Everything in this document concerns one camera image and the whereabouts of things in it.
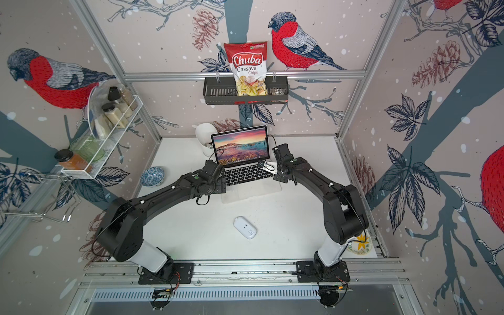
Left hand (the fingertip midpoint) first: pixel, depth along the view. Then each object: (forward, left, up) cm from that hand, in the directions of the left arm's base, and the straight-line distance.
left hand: (220, 181), depth 90 cm
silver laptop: (+18, -10, -4) cm, 21 cm away
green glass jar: (-2, +43, +27) cm, 51 cm away
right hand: (+8, -29, +2) cm, 30 cm away
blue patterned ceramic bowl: (+7, +38, -7) cm, 39 cm away
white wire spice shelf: (+4, +39, +27) cm, 47 cm away
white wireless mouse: (-19, -12, -7) cm, 23 cm away
